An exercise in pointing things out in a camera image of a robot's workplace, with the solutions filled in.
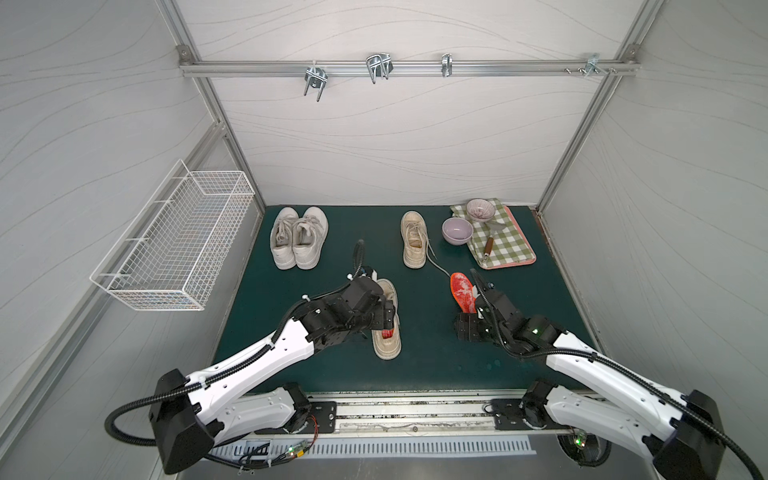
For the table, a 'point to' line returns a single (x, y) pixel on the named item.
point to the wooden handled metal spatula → (494, 228)
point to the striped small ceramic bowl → (480, 209)
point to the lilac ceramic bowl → (457, 231)
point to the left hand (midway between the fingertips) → (384, 311)
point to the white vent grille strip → (386, 446)
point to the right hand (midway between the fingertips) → (465, 321)
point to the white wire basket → (175, 248)
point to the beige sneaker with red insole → (414, 238)
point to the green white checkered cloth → (507, 247)
